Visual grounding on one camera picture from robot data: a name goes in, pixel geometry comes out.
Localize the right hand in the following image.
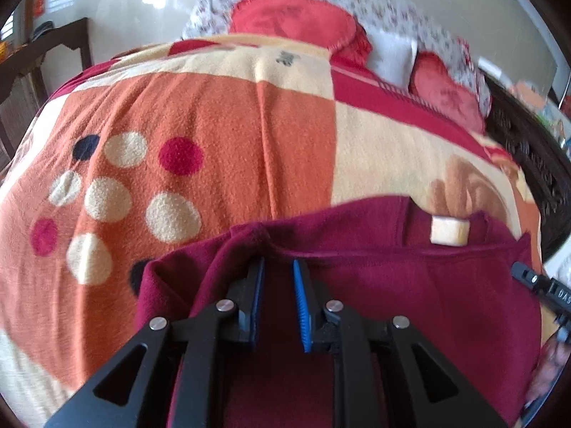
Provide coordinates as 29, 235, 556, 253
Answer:
526, 336, 570, 405

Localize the white pillow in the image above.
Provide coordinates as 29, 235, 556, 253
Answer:
367, 30, 418, 90

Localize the orange patterned fleece blanket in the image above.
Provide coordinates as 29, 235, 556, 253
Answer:
1, 35, 540, 427

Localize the red heart pillow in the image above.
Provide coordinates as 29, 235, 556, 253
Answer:
409, 52, 485, 133
228, 0, 373, 66

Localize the dark wooden side table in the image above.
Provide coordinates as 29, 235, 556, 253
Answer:
0, 16, 94, 162

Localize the left red heart pillow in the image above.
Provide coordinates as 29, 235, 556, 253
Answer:
228, 0, 373, 66

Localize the maroon sweater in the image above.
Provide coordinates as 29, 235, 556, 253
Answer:
136, 196, 541, 427

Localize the right red heart pillow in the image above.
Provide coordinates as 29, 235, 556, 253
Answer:
409, 52, 485, 133

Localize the red wall sticker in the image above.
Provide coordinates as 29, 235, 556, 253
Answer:
33, 0, 46, 19

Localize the dark carved wooden furniture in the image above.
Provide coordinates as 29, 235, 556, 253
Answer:
481, 72, 570, 260

